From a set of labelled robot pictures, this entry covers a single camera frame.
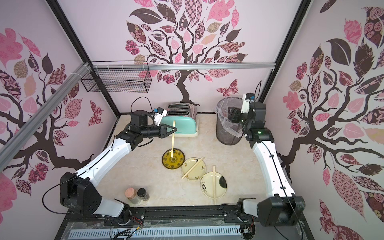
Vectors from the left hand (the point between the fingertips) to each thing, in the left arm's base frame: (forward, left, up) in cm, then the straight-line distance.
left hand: (176, 131), depth 76 cm
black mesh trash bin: (+7, -30, -11) cm, 33 cm away
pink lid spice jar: (-27, +21, -16) cm, 38 cm away
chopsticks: (-4, +2, -2) cm, 4 cm away
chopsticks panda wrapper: (-9, -8, -25) cm, 27 cm away
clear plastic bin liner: (+24, -28, -5) cm, 37 cm away
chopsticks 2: (-19, -20, -25) cm, 37 cm away
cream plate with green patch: (-19, -16, -26) cm, 36 cm away
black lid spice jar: (-25, +17, -17) cm, 34 cm away
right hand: (+8, -30, +10) cm, 33 cm away
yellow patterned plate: (-5, +3, -26) cm, 27 cm away
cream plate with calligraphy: (-11, -11, -27) cm, 31 cm away
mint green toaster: (+22, -3, -10) cm, 24 cm away
